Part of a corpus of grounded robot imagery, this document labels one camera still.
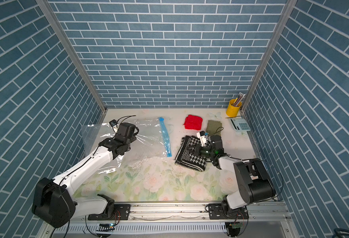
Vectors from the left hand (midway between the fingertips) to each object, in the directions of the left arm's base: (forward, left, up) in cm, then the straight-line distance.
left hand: (133, 134), depth 84 cm
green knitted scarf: (+16, -52, -12) cm, 55 cm away
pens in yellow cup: (+34, -71, -1) cm, 79 cm away
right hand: (-6, -33, -7) cm, 34 cm away
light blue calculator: (+20, -72, -14) cm, 76 cm away
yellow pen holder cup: (+29, -68, -9) cm, 74 cm away
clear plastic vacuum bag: (+1, -10, -10) cm, 14 cm away
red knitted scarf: (+20, -37, -13) cm, 44 cm away
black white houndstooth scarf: (-8, -31, -12) cm, 35 cm away
